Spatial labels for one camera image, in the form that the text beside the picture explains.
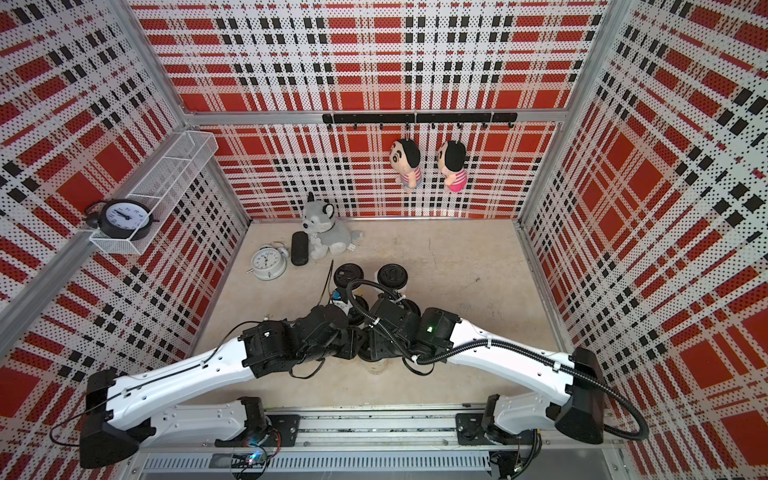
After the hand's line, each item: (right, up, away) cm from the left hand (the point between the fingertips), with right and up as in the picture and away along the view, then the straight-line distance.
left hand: (366, 339), depth 72 cm
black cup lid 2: (+6, +15, +11) cm, 19 cm away
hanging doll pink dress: (+25, +50, +22) cm, 60 cm away
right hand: (+5, -1, -1) cm, 5 cm away
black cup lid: (-7, +15, +11) cm, 20 cm away
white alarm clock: (-38, +17, +32) cm, 53 cm away
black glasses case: (-29, +22, +36) cm, 51 cm away
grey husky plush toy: (-18, +27, +30) cm, 44 cm away
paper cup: (+2, -9, +4) cm, 10 cm away
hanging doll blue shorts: (+10, +50, +19) cm, 54 cm away
